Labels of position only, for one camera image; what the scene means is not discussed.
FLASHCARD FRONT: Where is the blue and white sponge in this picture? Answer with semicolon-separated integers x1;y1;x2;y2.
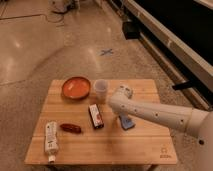
119;115;135;130

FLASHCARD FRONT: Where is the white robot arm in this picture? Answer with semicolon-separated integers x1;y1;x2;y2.
108;85;213;171

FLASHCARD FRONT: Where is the clear plastic cup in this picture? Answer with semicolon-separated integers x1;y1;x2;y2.
93;79;108;101

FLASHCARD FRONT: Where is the orange bowl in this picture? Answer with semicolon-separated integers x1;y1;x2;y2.
62;77;91;100

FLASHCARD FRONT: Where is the wooden table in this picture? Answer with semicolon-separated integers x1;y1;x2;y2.
25;80;177;165

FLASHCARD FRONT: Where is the dark red sausage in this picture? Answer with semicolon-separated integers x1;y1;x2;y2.
60;124;82;134

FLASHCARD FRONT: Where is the black box on floor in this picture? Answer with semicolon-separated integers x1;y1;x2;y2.
122;22;140;39

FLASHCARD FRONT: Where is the white squeeze tube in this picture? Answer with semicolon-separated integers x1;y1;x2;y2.
45;122;59;163

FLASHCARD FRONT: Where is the white device on floor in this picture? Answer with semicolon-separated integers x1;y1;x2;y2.
50;0;75;14

